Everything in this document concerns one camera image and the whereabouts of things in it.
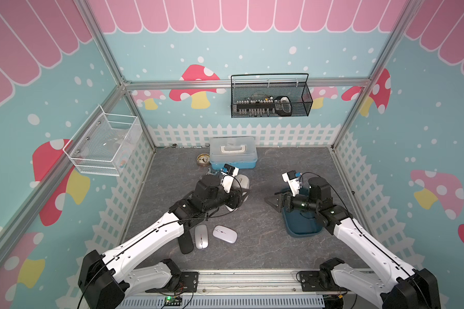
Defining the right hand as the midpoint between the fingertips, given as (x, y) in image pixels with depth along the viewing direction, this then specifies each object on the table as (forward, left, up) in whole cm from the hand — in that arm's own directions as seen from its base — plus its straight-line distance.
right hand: (271, 197), depth 75 cm
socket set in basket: (+41, -8, +14) cm, 44 cm away
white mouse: (+2, +12, +8) cm, 15 cm away
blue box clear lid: (+33, +13, -8) cm, 36 cm away
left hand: (+1, +11, +4) cm, 12 cm away
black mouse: (-11, +36, -19) cm, 42 cm away
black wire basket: (+48, -3, +15) cm, 51 cm away
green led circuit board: (-32, +38, -22) cm, 54 cm away
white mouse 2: (-8, +19, -19) cm, 28 cm away
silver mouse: (-9, +29, -17) cm, 35 cm away
